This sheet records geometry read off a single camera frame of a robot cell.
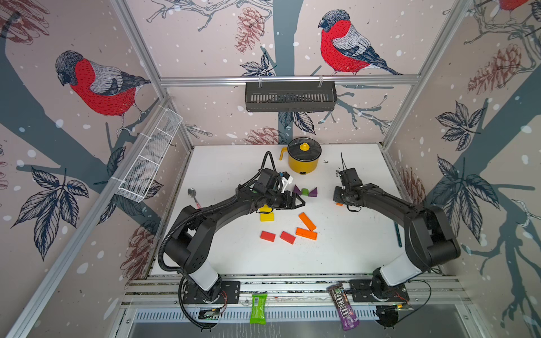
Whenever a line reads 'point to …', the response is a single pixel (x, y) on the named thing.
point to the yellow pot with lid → (303, 154)
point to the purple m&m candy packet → (348, 315)
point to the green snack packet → (258, 305)
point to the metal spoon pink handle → (191, 192)
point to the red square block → (268, 236)
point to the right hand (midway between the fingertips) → (337, 192)
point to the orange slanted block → (306, 233)
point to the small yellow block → (265, 208)
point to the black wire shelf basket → (291, 96)
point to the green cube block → (305, 191)
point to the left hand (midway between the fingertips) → (301, 200)
